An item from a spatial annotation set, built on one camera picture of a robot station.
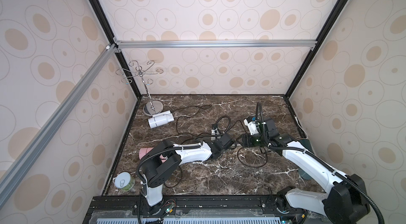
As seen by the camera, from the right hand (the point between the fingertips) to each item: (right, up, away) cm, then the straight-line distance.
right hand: (246, 138), depth 83 cm
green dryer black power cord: (+4, -7, +9) cm, 12 cm away
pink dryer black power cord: (-35, -5, +12) cm, 37 cm away
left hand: (-11, -4, +6) cm, 13 cm away
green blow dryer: (+36, -4, +7) cm, 37 cm away
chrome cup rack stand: (-59, +17, +27) cm, 67 cm away
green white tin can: (-61, -20, -7) cm, 64 cm away
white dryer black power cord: (-31, +11, +26) cm, 42 cm away
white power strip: (-17, +4, -5) cm, 18 cm away
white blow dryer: (-50, +9, +17) cm, 54 cm away
